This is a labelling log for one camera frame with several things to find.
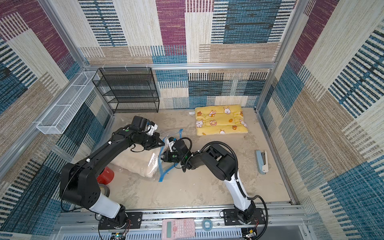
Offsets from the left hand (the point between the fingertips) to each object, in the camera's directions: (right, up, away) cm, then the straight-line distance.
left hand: (165, 143), depth 84 cm
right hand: (-4, -10, +8) cm, 14 cm away
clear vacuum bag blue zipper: (-3, -12, -4) cm, 13 cm away
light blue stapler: (+56, -12, +5) cm, 57 cm away
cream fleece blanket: (-13, -12, +4) cm, 18 cm away
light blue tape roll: (+24, -37, -12) cm, 46 cm away
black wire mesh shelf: (-32, +36, +27) cm, 55 cm away
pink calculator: (+6, -38, -14) cm, 41 cm away
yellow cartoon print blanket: (+35, +14, +25) cm, 45 cm away
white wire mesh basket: (-49, +12, -14) cm, 52 cm away
